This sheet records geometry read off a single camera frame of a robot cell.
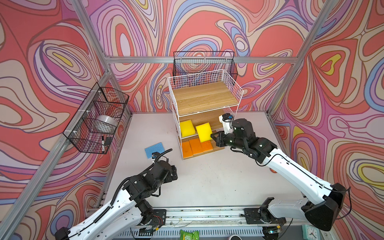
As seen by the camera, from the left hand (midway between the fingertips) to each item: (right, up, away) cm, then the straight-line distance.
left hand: (172, 170), depth 76 cm
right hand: (+20, +17, -4) cm, 27 cm away
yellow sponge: (+8, +22, 0) cm, 23 cm away
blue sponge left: (-12, +8, +23) cm, 28 cm away
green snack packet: (+11, -28, -8) cm, 31 cm away
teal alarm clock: (+65, -26, -8) cm, 71 cm away
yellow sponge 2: (+17, +20, -4) cm, 26 cm away
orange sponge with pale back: (+7, +8, +18) cm, 21 cm away
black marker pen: (-33, +14, -4) cm, 36 cm away
